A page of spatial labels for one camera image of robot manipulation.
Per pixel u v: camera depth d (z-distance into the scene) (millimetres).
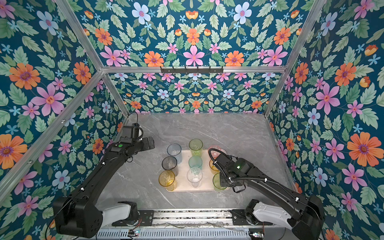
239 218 723
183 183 850
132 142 617
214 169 820
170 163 862
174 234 734
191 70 927
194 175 948
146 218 734
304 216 387
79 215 386
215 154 630
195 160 897
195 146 855
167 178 842
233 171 527
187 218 750
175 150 901
